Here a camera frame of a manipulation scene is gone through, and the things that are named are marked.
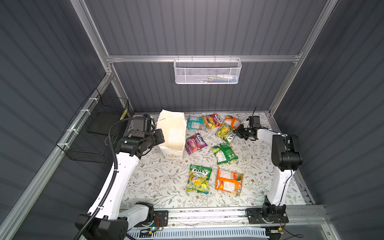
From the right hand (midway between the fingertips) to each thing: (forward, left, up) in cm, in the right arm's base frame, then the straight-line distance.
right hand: (235, 131), depth 104 cm
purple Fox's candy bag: (-10, +29, 0) cm, 30 cm away
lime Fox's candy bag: (-33, +26, -1) cm, 42 cm away
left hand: (-20, +45, +24) cm, 54 cm away
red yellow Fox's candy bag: (+11, +15, -1) cm, 19 cm away
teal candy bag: (+10, +28, -1) cm, 30 cm away
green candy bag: (-17, +10, -1) cm, 20 cm away
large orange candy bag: (-34, +9, -1) cm, 36 cm away
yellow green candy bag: (0, +7, 0) cm, 7 cm away
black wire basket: (-22, +80, +26) cm, 87 cm away
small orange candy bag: (+10, +1, -1) cm, 10 cm away
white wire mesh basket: (+51, +19, +17) cm, 57 cm away
